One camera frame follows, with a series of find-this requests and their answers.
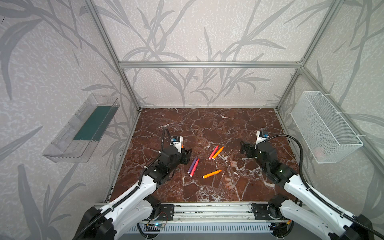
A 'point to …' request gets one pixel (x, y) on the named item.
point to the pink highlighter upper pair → (213, 152)
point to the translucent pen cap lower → (227, 179)
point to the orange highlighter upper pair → (217, 152)
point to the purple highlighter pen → (192, 164)
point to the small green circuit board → (157, 225)
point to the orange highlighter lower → (209, 174)
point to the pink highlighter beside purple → (194, 168)
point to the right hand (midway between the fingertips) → (248, 137)
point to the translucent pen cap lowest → (230, 185)
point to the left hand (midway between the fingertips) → (190, 145)
